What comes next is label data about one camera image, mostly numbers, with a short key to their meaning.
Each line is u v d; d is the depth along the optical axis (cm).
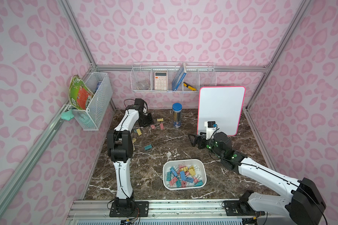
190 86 98
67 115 63
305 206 39
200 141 68
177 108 96
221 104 88
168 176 83
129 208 66
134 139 100
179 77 88
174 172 83
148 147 96
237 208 72
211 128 67
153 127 101
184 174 80
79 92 73
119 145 58
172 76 98
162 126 107
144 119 86
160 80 95
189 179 81
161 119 113
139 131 103
